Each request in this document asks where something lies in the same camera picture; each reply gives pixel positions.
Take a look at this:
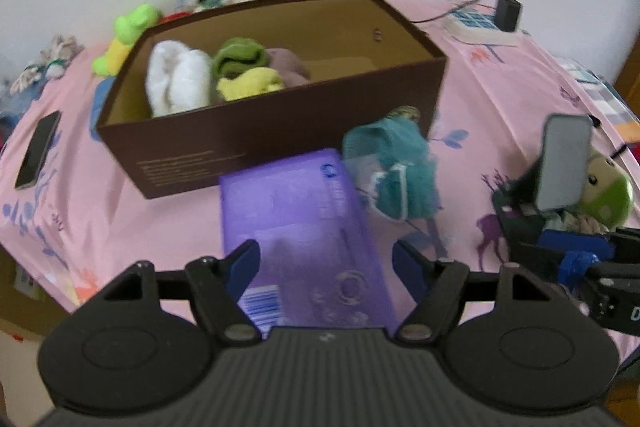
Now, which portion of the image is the white towel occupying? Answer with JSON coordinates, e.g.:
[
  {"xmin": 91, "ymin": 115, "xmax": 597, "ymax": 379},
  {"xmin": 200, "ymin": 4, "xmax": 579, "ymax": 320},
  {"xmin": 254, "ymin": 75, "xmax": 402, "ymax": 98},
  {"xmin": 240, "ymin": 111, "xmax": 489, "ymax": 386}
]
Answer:
[{"xmin": 146, "ymin": 39, "xmax": 213, "ymax": 118}]

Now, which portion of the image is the pink printed bedsheet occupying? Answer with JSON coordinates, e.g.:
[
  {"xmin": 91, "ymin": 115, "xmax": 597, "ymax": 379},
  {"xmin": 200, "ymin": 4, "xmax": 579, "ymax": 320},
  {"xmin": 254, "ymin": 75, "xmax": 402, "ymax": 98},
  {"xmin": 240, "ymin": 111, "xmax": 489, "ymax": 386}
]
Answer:
[{"xmin": 0, "ymin": 0, "xmax": 640, "ymax": 323}]

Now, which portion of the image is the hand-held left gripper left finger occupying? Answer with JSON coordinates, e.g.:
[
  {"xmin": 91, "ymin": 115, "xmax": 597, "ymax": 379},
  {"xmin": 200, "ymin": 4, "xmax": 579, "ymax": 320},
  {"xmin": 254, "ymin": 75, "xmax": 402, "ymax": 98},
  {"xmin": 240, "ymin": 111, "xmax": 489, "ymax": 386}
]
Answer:
[{"xmin": 101, "ymin": 238, "xmax": 262, "ymax": 344}]

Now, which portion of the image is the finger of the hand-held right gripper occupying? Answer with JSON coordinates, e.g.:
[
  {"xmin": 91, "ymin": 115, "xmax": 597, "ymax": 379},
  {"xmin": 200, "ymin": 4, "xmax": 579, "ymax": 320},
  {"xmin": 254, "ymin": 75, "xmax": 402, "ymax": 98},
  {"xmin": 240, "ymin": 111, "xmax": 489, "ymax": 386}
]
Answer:
[
  {"xmin": 557, "ymin": 252, "xmax": 608, "ymax": 295},
  {"xmin": 540, "ymin": 229, "xmax": 631, "ymax": 260}
]

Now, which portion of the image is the black smartphone on stand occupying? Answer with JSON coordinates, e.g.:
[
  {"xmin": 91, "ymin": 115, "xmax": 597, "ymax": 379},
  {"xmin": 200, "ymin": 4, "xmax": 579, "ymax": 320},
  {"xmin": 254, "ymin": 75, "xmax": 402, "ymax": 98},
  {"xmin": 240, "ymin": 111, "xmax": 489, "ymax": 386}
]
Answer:
[{"xmin": 535, "ymin": 114, "xmax": 593, "ymax": 212}]

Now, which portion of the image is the plaid cloth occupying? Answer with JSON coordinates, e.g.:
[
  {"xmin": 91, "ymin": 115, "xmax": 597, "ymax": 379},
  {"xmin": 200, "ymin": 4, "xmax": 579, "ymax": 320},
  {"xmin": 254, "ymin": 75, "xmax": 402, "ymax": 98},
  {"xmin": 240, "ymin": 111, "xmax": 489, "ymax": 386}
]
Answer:
[{"xmin": 555, "ymin": 56, "xmax": 633, "ymax": 128}]

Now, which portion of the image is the black charger plug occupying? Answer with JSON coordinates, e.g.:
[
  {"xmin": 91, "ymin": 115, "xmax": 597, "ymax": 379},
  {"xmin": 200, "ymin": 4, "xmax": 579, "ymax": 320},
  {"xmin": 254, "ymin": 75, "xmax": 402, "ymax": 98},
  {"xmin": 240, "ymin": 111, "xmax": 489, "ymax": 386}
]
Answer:
[{"xmin": 495, "ymin": 0, "xmax": 522, "ymax": 32}]

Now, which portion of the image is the brown cardboard box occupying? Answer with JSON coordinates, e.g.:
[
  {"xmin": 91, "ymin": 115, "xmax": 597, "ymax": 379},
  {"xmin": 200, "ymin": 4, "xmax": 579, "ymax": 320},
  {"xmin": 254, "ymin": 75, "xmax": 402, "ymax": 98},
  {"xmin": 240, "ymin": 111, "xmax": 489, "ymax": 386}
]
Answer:
[{"xmin": 95, "ymin": 0, "xmax": 447, "ymax": 200}]

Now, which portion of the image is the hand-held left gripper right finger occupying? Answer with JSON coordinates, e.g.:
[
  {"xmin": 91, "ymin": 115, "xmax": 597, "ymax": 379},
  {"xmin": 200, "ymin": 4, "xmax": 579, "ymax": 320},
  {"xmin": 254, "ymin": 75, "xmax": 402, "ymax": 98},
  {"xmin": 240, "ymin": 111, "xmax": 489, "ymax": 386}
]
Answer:
[{"xmin": 391, "ymin": 240, "xmax": 557, "ymax": 344}]

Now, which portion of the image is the teal mesh bath sponge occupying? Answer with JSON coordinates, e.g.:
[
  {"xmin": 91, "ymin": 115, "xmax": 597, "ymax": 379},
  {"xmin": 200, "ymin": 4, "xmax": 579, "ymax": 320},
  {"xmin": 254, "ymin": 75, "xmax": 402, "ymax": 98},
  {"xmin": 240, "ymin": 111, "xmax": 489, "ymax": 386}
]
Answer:
[{"xmin": 342, "ymin": 107, "xmax": 443, "ymax": 223}]

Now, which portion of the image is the brown cardboard carton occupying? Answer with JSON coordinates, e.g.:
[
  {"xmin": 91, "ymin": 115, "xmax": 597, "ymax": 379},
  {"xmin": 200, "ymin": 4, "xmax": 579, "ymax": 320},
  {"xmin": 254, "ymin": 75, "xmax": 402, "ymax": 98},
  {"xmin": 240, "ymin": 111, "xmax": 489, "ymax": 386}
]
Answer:
[{"xmin": 0, "ymin": 247, "xmax": 76, "ymax": 338}]

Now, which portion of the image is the rope doll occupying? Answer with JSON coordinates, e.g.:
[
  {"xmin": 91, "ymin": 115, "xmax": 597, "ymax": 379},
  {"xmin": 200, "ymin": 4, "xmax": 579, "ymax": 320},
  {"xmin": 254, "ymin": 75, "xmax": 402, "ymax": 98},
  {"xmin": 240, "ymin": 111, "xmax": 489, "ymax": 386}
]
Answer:
[
  {"xmin": 9, "ymin": 62, "xmax": 48, "ymax": 96},
  {"xmin": 40, "ymin": 34, "xmax": 85, "ymax": 80}
]

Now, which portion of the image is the lime green frog plush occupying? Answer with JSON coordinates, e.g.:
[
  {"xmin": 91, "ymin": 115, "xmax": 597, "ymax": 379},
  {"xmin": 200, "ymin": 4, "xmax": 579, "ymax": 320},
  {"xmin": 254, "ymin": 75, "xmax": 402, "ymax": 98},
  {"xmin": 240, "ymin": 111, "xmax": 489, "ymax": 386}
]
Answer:
[{"xmin": 92, "ymin": 3, "xmax": 161, "ymax": 76}]

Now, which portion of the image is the blue glasses case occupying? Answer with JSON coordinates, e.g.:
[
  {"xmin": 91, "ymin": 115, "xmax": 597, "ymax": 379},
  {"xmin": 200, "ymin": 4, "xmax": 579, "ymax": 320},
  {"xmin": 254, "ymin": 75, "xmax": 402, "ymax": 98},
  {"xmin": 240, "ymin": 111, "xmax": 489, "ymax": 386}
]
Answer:
[{"xmin": 91, "ymin": 77, "xmax": 117, "ymax": 118}]

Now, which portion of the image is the dark green towel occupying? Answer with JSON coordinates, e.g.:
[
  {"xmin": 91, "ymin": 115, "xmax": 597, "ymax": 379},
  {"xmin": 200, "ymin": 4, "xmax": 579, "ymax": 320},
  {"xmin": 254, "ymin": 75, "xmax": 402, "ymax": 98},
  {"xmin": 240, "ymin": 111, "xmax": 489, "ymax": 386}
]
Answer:
[{"xmin": 211, "ymin": 37, "xmax": 268, "ymax": 80}]

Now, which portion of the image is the white power strip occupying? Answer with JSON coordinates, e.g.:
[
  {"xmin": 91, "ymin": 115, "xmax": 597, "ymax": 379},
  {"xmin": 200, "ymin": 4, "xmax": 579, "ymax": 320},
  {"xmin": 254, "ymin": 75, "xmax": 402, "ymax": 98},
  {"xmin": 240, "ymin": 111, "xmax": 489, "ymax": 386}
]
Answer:
[{"xmin": 445, "ymin": 9, "xmax": 521, "ymax": 48}]

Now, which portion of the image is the green ladybug plush toy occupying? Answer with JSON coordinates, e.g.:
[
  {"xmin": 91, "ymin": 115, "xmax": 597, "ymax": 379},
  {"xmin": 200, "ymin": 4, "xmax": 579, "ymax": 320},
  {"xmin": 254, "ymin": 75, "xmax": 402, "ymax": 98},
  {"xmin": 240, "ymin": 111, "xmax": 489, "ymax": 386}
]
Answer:
[{"xmin": 575, "ymin": 142, "xmax": 637, "ymax": 230}]

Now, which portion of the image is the yellow towel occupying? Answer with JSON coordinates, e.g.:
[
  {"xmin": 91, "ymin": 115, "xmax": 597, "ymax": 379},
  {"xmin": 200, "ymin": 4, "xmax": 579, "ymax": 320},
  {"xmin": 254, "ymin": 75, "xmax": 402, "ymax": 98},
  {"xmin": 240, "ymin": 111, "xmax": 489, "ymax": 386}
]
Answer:
[{"xmin": 216, "ymin": 67, "xmax": 286, "ymax": 102}]

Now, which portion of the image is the purple tissue pack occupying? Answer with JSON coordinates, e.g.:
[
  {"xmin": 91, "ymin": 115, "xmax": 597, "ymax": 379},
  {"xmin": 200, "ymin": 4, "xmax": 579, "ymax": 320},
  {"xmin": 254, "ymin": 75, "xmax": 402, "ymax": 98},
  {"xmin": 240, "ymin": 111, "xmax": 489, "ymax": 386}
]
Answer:
[{"xmin": 219, "ymin": 148, "xmax": 401, "ymax": 330}]

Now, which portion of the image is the dark flat smartphone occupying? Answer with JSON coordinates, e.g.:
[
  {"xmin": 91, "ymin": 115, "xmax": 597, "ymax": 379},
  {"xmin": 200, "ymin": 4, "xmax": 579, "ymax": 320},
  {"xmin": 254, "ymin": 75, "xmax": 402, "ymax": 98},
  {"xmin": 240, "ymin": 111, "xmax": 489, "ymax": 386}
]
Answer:
[{"xmin": 14, "ymin": 110, "xmax": 62, "ymax": 191}]

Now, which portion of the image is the wooden door frame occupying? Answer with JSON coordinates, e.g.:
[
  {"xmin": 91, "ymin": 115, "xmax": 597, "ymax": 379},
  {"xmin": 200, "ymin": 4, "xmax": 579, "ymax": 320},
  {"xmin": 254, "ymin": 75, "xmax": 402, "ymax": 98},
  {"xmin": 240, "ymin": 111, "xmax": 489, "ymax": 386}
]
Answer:
[{"xmin": 612, "ymin": 49, "xmax": 640, "ymax": 105}]

